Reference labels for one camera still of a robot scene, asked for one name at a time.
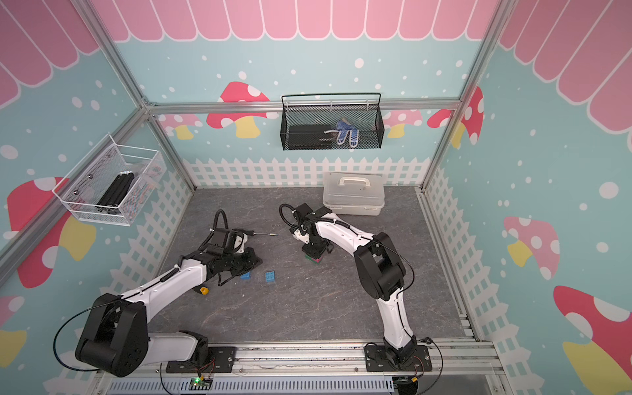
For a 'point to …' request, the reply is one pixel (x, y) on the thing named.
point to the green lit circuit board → (198, 383)
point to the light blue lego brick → (270, 276)
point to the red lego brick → (318, 260)
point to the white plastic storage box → (353, 193)
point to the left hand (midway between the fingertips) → (262, 264)
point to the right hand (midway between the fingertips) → (318, 250)
